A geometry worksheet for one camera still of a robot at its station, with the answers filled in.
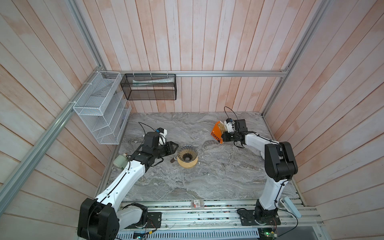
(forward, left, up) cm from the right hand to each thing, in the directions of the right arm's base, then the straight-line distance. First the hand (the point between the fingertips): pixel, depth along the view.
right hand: (222, 134), depth 101 cm
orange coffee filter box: (+2, +3, -1) cm, 4 cm away
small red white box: (-43, +17, -4) cm, 47 cm away
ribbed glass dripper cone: (-19, +23, +7) cm, 31 cm away
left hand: (-20, +29, +12) cm, 37 cm away
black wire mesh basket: (+31, +53, +17) cm, 64 cm away
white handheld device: (-41, -29, -3) cm, 50 cm away
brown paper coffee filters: (+4, 0, +3) cm, 5 cm away
